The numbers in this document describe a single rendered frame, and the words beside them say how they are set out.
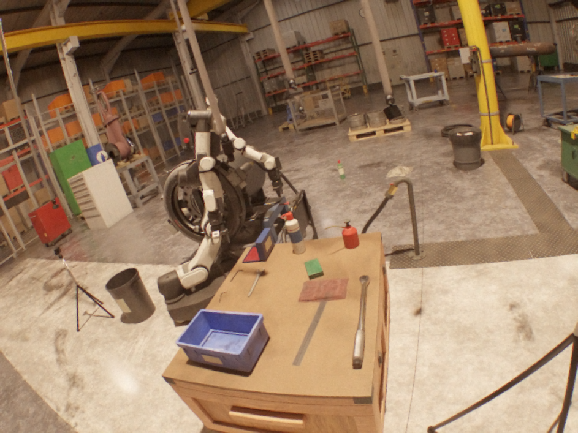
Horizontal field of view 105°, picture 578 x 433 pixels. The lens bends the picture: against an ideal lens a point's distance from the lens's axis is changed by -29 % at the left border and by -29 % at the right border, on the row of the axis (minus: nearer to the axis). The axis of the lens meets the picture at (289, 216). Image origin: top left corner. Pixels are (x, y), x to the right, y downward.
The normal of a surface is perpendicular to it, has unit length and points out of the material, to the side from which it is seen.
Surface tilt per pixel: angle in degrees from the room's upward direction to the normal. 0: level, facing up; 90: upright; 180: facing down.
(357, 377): 0
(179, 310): 90
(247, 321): 90
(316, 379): 0
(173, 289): 90
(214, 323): 90
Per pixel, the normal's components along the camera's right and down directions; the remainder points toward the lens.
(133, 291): 0.81, 0.06
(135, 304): 0.61, 0.21
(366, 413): -0.26, 0.45
